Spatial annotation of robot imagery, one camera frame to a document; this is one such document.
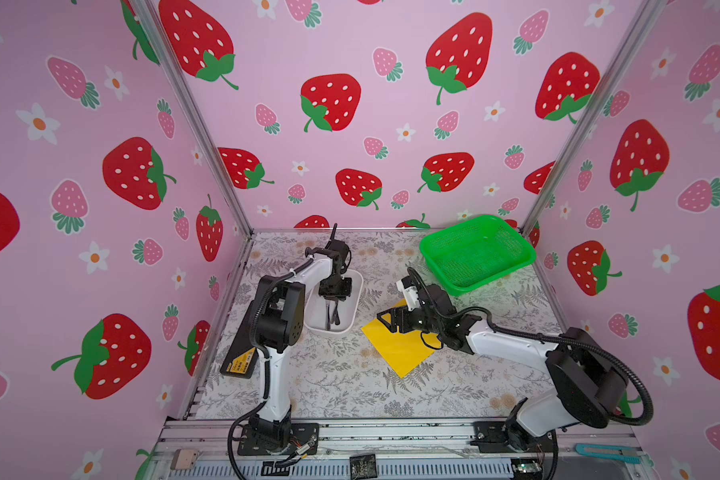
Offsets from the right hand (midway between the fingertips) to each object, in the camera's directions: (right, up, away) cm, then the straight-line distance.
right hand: (383, 314), depth 84 cm
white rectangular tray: (-11, -1, +11) cm, 16 cm away
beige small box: (-49, -32, -14) cm, 60 cm away
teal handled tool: (+56, -32, -12) cm, 65 cm away
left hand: (-13, +3, +17) cm, 21 cm away
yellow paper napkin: (+7, -12, +5) cm, 15 cm away
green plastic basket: (+37, +18, +30) cm, 51 cm away
